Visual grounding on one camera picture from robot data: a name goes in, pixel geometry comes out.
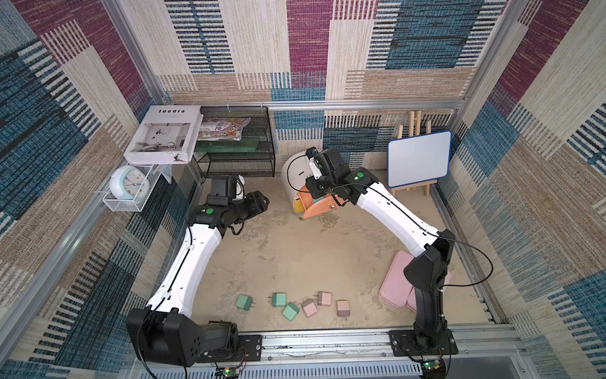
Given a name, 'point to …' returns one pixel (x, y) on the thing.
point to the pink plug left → (309, 308)
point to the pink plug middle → (325, 298)
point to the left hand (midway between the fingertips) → (261, 202)
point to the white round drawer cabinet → (296, 168)
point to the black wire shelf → (252, 155)
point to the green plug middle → (279, 299)
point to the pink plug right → (342, 308)
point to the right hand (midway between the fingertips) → (311, 179)
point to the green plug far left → (244, 302)
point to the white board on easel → (419, 159)
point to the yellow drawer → (298, 206)
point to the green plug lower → (290, 311)
